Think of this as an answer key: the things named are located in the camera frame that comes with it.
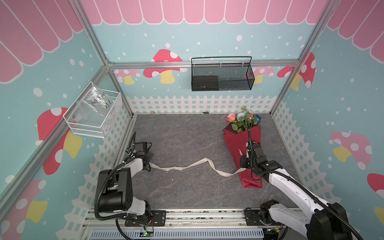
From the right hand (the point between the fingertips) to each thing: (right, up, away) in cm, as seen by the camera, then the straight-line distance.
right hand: (242, 158), depth 86 cm
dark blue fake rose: (+21, +25, +26) cm, 41 cm away
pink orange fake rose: (0, +26, +27) cm, 37 cm away
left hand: (-57, -2, +9) cm, 58 cm away
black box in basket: (-21, +45, +3) cm, 49 cm away
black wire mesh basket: (-10, +49, +6) cm, 51 cm away
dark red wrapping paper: (+2, +8, +19) cm, 21 cm away
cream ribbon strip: (-10, -10, +4) cm, 15 cm away
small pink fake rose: (+15, +26, +24) cm, 39 cm away
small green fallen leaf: (-19, +31, +39) cm, 53 cm away
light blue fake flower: (+9, +22, +26) cm, 35 cm away
